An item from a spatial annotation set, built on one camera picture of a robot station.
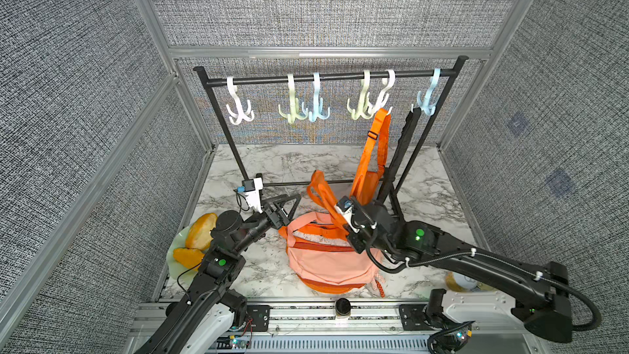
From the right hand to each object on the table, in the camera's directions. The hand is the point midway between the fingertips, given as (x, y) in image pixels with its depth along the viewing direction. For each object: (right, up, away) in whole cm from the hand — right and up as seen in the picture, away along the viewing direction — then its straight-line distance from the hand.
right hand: (345, 220), depth 71 cm
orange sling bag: (+7, +12, +3) cm, 14 cm away
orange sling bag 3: (-6, -21, +3) cm, 22 cm away
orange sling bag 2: (-7, +8, +4) cm, 11 cm away
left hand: (-13, +7, -5) cm, 16 cm away
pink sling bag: (-2, -15, +5) cm, 16 cm away
